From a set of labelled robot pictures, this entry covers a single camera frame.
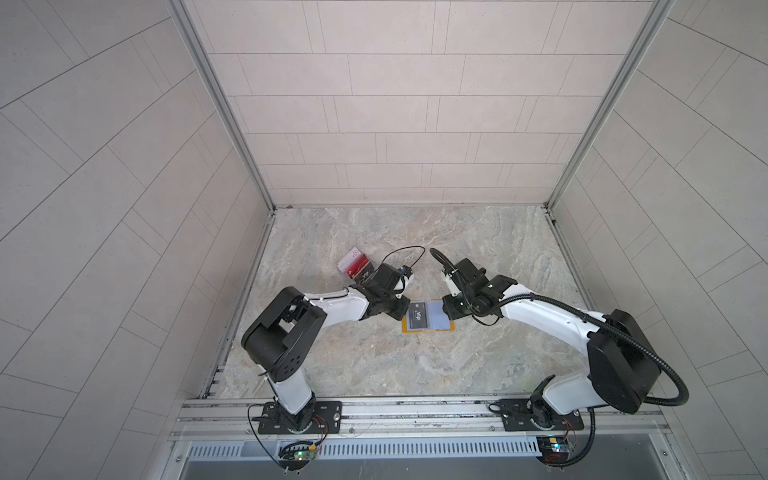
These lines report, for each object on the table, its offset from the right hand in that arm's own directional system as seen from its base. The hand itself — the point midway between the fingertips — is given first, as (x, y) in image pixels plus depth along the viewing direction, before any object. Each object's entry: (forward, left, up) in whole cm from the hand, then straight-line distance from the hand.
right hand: (443, 310), depth 85 cm
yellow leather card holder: (0, +5, -4) cm, 6 cm away
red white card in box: (+17, +26, +3) cm, 32 cm away
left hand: (+5, +8, -3) cm, 10 cm away
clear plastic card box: (+13, +23, +2) cm, 27 cm away
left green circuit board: (-31, +37, -1) cm, 48 cm away
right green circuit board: (-33, -21, -6) cm, 39 cm away
